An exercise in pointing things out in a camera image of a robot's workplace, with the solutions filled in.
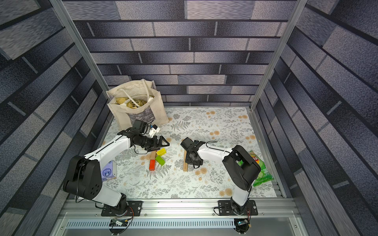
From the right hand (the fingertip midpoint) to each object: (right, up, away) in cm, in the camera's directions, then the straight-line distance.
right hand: (190, 160), depth 91 cm
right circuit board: (+26, -26, -19) cm, 42 cm away
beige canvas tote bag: (-35, +40, +8) cm, 54 cm away
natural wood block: (-24, +4, -1) cm, 24 cm away
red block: (-23, -2, -4) cm, 24 cm away
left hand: (-15, +11, -7) cm, 20 cm away
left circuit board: (-36, -25, -20) cm, 48 cm away
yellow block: (-19, +5, +1) cm, 19 cm away
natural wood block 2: (-3, -2, -4) cm, 5 cm away
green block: (-19, 0, -1) cm, 19 cm away
